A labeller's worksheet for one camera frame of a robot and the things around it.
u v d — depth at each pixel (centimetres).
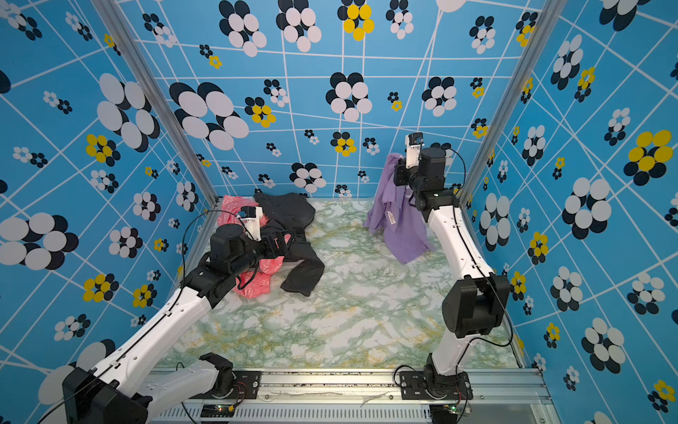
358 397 72
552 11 68
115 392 38
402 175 72
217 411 72
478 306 46
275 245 67
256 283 68
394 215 91
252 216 65
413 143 67
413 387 72
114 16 69
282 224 99
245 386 72
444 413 71
